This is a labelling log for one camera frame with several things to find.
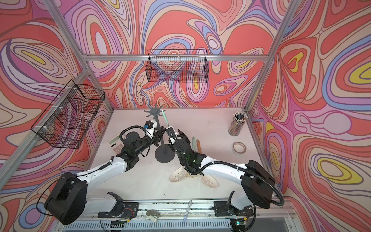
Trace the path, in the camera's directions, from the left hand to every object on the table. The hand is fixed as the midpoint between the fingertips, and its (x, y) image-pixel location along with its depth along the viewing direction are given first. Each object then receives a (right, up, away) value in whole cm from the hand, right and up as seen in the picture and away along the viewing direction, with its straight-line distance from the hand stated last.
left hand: (166, 129), depth 78 cm
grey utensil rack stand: (-5, -17, +16) cm, 24 cm away
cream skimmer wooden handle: (+6, -28, +8) cm, 29 cm away
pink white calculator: (-36, -11, +18) cm, 42 cm away
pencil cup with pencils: (+45, +5, +13) cm, 47 cm away
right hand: (+6, -3, +1) cm, 7 cm away
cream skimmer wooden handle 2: (+24, -30, +6) cm, 39 cm away
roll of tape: (+48, -13, +19) cm, 53 cm away
